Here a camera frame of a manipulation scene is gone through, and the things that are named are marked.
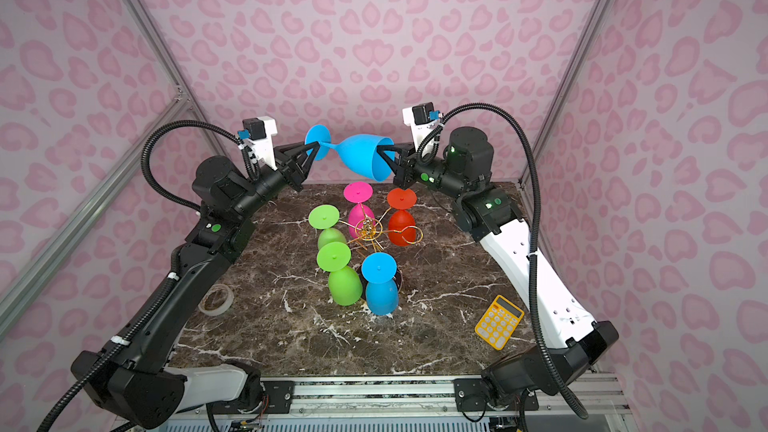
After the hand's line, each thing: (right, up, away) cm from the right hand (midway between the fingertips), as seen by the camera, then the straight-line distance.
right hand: (381, 147), depth 58 cm
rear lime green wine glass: (-14, -14, +14) cm, 24 cm away
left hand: (-13, +2, +2) cm, 14 cm away
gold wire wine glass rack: (-3, -17, +13) cm, 21 cm away
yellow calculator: (+32, -44, +26) cm, 60 cm away
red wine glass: (+4, -17, +18) cm, 25 cm away
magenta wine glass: (-7, -8, +19) cm, 22 cm away
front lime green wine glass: (-9, -30, +12) cm, 33 cm away
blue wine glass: (-1, -25, +5) cm, 25 cm away
